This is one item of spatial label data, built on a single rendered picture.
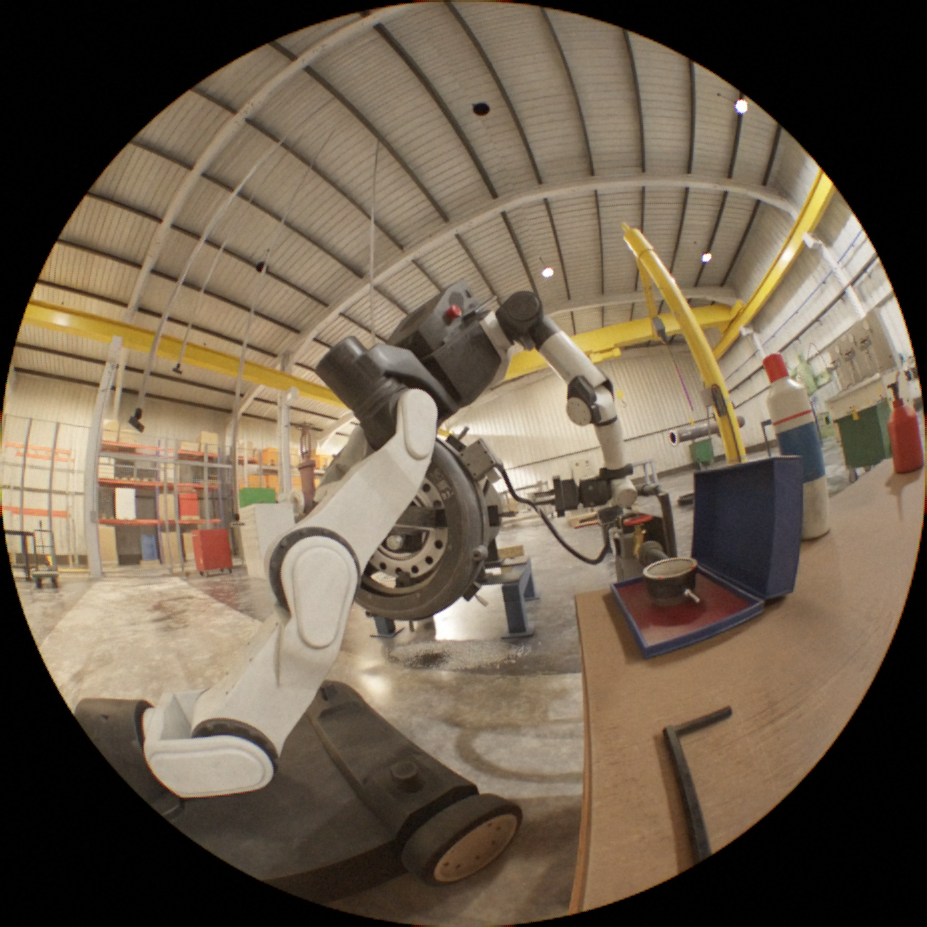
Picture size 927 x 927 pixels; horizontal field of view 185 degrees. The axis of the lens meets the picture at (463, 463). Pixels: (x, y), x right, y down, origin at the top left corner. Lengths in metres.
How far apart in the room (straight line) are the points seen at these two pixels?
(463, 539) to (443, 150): 8.22
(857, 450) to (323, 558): 3.21
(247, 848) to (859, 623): 0.67
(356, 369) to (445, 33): 7.90
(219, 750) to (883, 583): 0.69
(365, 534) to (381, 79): 7.90
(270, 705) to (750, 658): 0.53
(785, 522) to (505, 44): 8.18
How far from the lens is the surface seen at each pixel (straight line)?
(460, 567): 0.94
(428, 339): 0.66
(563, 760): 0.77
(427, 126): 8.09
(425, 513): 0.94
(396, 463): 0.50
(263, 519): 4.81
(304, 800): 0.60
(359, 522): 0.48
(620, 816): 0.15
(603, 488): 0.81
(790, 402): 0.41
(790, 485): 0.27
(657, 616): 0.29
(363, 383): 0.56
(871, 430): 2.98
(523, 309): 0.73
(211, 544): 6.18
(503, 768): 0.77
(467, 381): 0.67
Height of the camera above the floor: 0.61
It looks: 9 degrees up
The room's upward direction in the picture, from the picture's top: 10 degrees counter-clockwise
